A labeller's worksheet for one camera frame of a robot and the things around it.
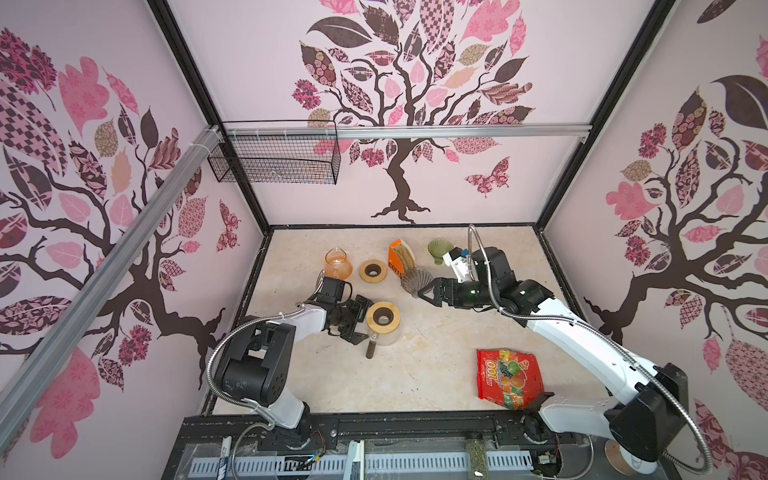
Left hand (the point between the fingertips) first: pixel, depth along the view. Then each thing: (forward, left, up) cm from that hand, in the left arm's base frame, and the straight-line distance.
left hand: (377, 319), depth 90 cm
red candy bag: (-18, -36, 0) cm, 40 cm away
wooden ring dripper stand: (+21, +2, -3) cm, 21 cm away
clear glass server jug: (-5, -1, -3) cm, 6 cm away
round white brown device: (-36, -56, +4) cm, 67 cm away
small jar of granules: (-34, -25, +1) cm, 42 cm away
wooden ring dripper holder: (-6, -2, +7) cm, 10 cm away
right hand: (-2, -14, +19) cm, 24 cm away
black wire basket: (+45, +33, +30) cm, 63 cm away
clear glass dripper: (+15, -12, -1) cm, 20 cm away
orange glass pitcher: (+23, +15, -2) cm, 28 cm away
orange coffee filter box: (+21, -8, +5) cm, 23 cm away
